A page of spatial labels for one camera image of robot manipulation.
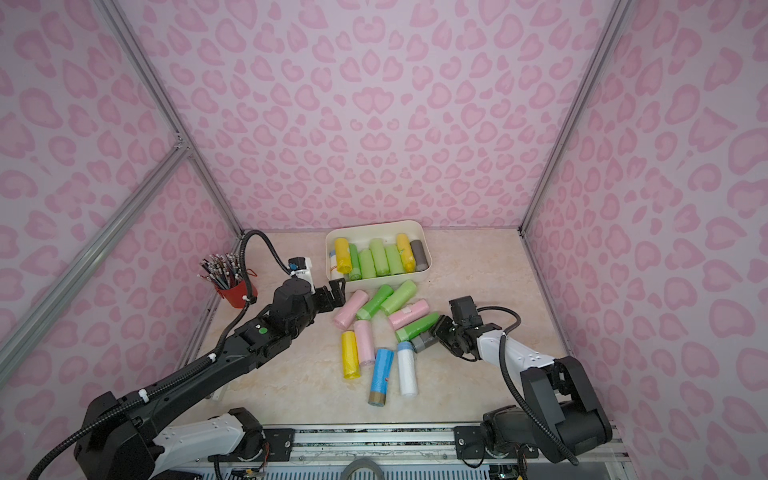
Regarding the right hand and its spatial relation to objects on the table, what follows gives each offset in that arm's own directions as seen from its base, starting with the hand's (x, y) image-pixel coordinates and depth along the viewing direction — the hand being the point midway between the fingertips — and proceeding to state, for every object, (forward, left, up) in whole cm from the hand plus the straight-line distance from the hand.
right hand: (433, 331), depth 90 cm
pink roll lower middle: (-2, +21, +2) cm, 21 cm away
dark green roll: (+21, +26, +1) cm, 33 cm away
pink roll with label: (+5, +8, +2) cm, 9 cm away
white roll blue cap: (+19, +33, +1) cm, 39 cm away
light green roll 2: (+13, +10, +1) cm, 16 cm away
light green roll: (+27, +18, +2) cm, 32 cm away
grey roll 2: (-3, +3, +1) cm, 5 cm away
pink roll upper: (+4, +27, +2) cm, 27 cm away
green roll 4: (0, +5, +1) cm, 5 cm away
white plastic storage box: (+39, +26, 0) cm, 47 cm away
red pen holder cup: (+9, +63, +5) cm, 64 cm away
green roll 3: (+5, +21, +2) cm, 22 cm away
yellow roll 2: (-8, +24, +1) cm, 26 cm away
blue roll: (-13, +15, +1) cm, 20 cm away
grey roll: (+29, +4, 0) cm, 29 cm away
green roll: (+24, +22, +3) cm, 33 cm away
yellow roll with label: (+31, +8, +1) cm, 32 cm away
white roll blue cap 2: (-11, +8, 0) cm, 14 cm away
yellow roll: (+23, +30, +7) cm, 38 cm away
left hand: (+3, +26, +20) cm, 32 cm away
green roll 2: (+27, +13, +2) cm, 30 cm away
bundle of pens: (+11, +62, +16) cm, 65 cm away
